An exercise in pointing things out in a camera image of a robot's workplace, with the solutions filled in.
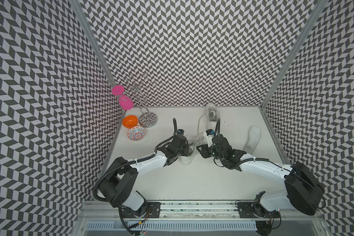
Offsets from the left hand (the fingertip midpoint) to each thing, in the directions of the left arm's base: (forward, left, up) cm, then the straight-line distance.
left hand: (186, 148), depth 89 cm
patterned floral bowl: (+14, +35, -5) cm, 38 cm away
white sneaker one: (+24, -18, +3) cm, 31 cm away
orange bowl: (+23, +41, -2) cm, 47 cm away
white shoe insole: (+12, -47, -5) cm, 49 cm away
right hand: (-3, -8, +4) cm, 9 cm away
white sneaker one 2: (+2, -9, +6) cm, 11 cm away
